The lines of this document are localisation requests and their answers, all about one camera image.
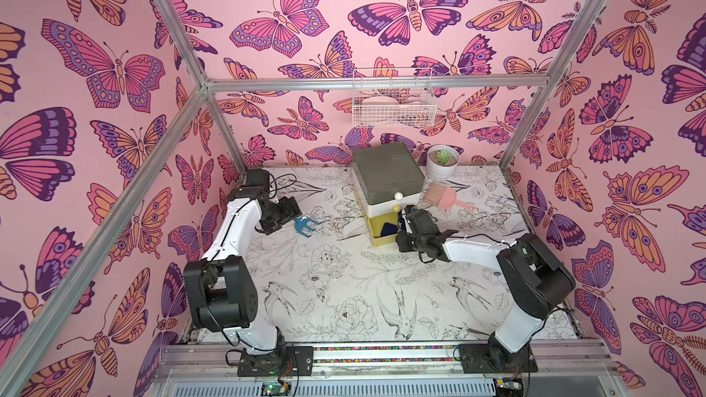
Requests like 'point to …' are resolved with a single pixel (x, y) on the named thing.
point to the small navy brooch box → (389, 229)
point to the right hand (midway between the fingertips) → (394, 239)
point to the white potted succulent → (442, 162)
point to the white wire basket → (393, 98)
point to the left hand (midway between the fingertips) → (295, 214)
